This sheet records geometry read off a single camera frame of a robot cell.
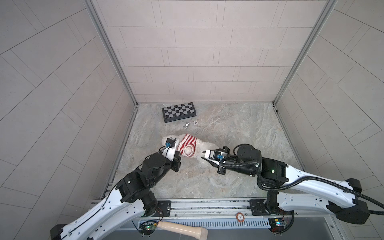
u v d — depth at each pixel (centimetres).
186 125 102
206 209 72
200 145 64
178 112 106
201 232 62
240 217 69
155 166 46
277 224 68
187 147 60
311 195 44
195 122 105
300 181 42
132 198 45
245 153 44
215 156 46
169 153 57
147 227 65
